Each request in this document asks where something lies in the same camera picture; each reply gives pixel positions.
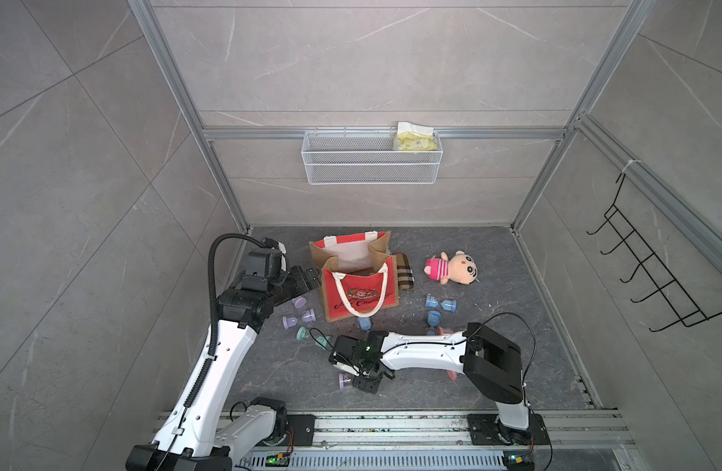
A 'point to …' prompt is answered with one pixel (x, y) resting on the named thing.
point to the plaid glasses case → (405, 275)
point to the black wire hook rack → (686, 309)
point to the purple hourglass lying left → (308, 316)
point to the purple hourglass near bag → (299, 301)
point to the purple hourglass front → (341, 380)
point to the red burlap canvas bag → (359, 274)
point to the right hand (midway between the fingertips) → (370, 377)
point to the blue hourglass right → (446, 304)
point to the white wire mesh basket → (367, 158)
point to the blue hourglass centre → (365, 323)
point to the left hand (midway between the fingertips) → (310, 272)
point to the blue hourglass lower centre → (434, 320)
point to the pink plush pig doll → (459, 268)
